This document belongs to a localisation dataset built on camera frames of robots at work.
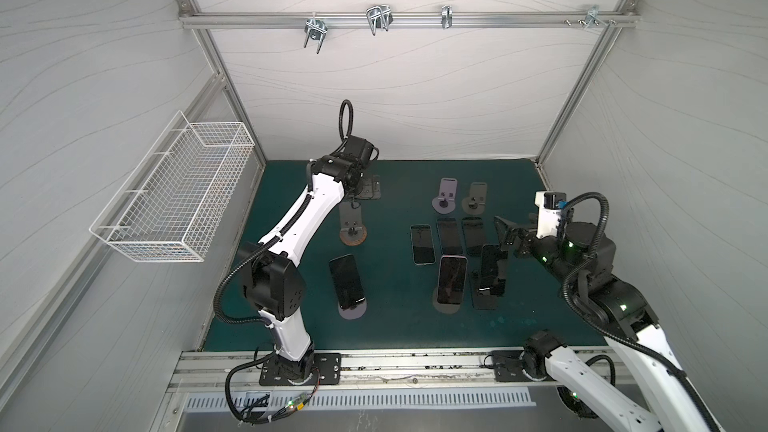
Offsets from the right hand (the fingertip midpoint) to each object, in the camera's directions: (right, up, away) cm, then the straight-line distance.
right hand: (520, 209), depth 67 cm
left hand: (-37, +6, +18) cm, 42 cm away
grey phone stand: (0, -1, +37) cm, 37 cm away
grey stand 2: (-14, -29, +17) cm, 37 cm away
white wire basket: (-81, +1, +2) cm, 81 cm away
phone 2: (-10, -12, +32) cm, 36 cm away
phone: (-19, -14, +29) cm, 37 cm away
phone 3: (-41, -20, +11) cm, 47 cm away
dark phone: (+2, -20, +27) cm, 34 cm away
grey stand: (-40, -30, +16) cm, 52 cm away
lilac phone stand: (-10, 0, +40) cm, 42 cm away
